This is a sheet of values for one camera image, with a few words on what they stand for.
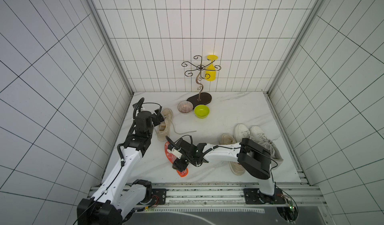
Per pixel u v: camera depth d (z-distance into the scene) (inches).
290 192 30.1
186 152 25.9
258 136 34.3
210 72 40.5
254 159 19.2
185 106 42.1
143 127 22.2
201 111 41.7
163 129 35.4
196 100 44.5
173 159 30.6
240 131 36.0
